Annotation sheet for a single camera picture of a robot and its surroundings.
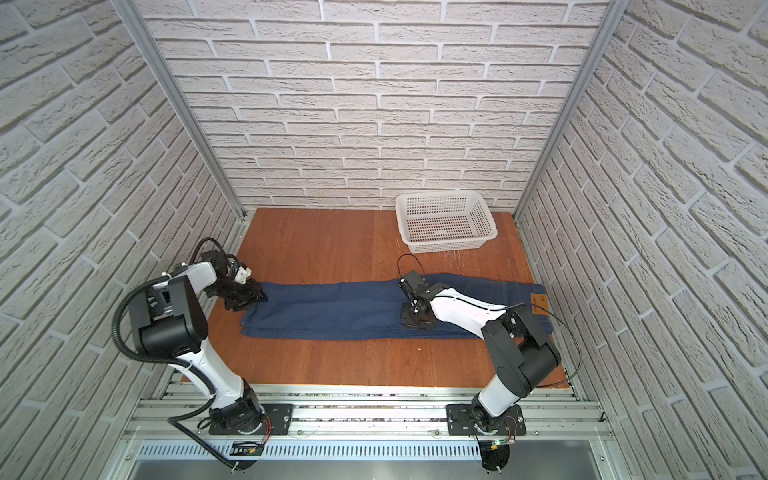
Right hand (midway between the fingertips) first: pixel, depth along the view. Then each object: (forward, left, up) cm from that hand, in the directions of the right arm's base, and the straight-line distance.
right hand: (409, 320), depth 90 cm
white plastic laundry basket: (+41, -19, -1) cm, 46 cm away
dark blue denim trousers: (+6, +12, -4) cm, 14 cm away
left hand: (+12, +48, 0) cm, 49 cm away
